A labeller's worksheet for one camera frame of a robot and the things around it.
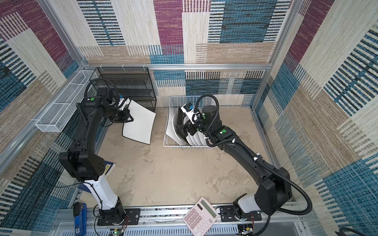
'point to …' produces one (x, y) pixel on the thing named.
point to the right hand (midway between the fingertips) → (183, 121)
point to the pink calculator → (201, 218)
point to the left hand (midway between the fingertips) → (131, 116)
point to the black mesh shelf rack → (132, 82)
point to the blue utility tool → (79, 212)
